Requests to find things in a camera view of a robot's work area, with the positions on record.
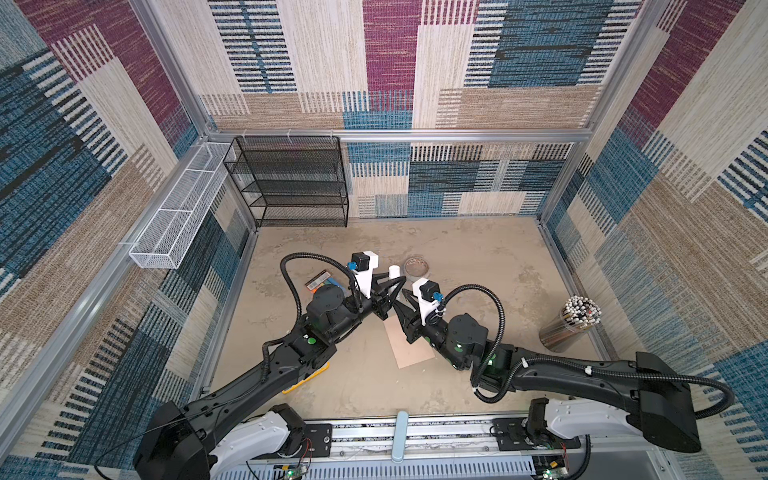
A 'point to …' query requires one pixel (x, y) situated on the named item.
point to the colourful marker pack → (322, 279)
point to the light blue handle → (400, 437)
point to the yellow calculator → (307, 379)
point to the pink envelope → (406, 353)
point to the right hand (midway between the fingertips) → (398, 300)
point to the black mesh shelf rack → (291, 181)
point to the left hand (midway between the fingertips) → (403, 275)
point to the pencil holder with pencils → (575, 317)
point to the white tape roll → (415, 267)
